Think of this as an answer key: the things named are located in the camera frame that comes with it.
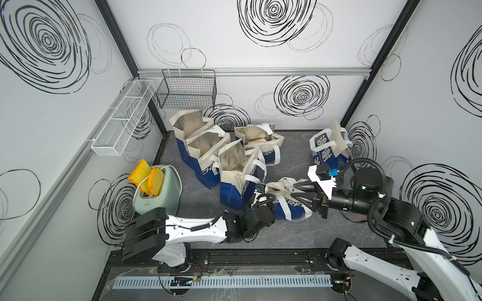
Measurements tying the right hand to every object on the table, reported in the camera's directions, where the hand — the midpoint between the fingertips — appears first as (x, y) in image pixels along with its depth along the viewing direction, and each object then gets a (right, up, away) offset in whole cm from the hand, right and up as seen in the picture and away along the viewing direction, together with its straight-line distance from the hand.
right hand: (294, 191), depth 54 cm
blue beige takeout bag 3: (-5, +19, +49) cm, 53 cm away
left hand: (-2, -10, +21) cm, 23 cm away
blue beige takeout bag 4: (+1, -9, +16) cm, 18 cm away
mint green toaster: (-45, -8, +22) cm, 51 cm away
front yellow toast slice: (-50, -1, +21) cm, 54 cm away
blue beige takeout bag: (-43, +24, +36) cm, 61 cm away
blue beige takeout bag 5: (+26, +13, +34) cm, 45 cm away
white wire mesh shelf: (-65, +17, +18) cm, 69 cm away
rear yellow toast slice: (-57, +3, +23) cm, 62 cm away
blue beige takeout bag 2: (-32, +11, +24) cm, 42 cm away
